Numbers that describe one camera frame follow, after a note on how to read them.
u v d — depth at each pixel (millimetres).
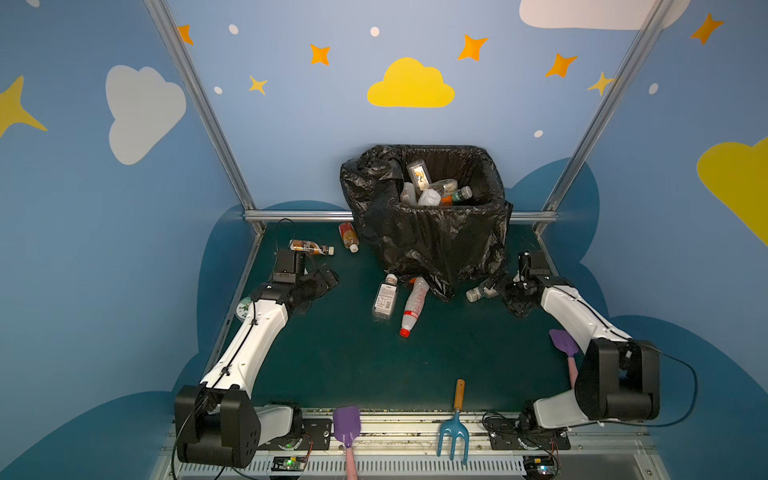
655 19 702
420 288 965
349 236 1118
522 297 685
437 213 733
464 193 955
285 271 626
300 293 689
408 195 908
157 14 678
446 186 954
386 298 962
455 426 747
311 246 1089
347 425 760
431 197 775
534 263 1125
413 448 736
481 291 991
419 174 908
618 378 436
